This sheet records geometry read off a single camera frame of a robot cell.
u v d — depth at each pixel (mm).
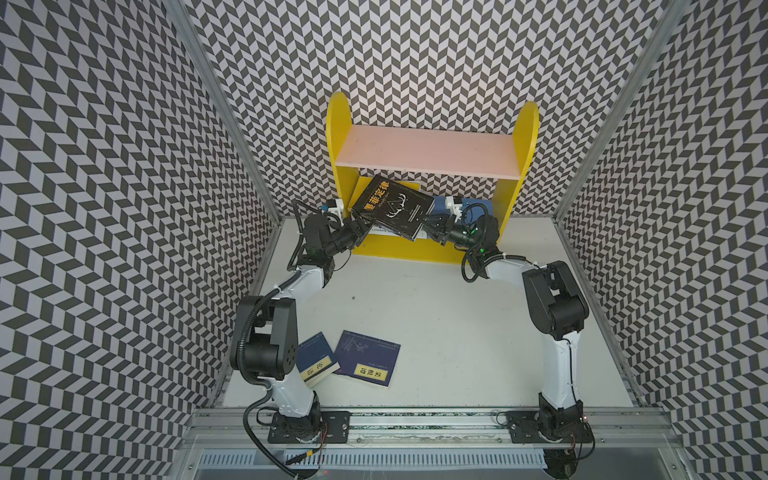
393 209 866
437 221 813
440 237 817
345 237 769
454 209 845
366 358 826
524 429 727
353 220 763
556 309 558
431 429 743
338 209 806
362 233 768
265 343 462
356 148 811
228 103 887
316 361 804
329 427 719
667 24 690
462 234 808
